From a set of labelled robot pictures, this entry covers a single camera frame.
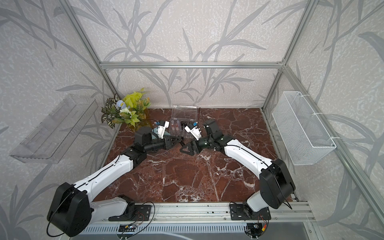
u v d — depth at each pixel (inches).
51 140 26.3
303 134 23.9
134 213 27.9
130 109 35.7
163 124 28.3
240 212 29.3
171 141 28.4
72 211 15.5
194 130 27.8
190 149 26.4
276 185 16.5
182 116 45.7
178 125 39.7
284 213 29.7
